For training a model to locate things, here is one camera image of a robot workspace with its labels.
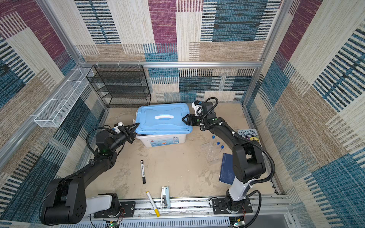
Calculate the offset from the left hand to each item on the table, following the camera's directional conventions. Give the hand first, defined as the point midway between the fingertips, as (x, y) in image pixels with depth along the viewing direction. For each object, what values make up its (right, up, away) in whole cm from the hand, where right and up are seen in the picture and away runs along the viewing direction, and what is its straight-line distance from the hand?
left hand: (140, 122), depth 77 cm
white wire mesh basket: (-41, +6, -5) cm, 42 cm away
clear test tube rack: (+41, -20, +17) cm, 49 cm away
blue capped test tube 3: (+44, -14, +2) cm, 47 cm away
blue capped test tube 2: (+43, -12, +3) cm, 44 cm away
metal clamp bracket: (+14, -39, -2) cm, 41 cm away
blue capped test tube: (+40, -12, +7) cm, 42 cm away
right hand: (+25, +1, +11) cm, 27 cm away
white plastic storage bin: (+9, -12, +12) cm, 19 cm away
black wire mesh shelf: (-24, +27, +32) cm, 48 cm away
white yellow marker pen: (+10, -44, -4) cm, 46 cm away
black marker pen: (-1, -30, +8) cm, 31 cm away
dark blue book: (+49, -29, +8) cm, 57 cm away
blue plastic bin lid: (+11, +2, +9) cm, 14 cm away
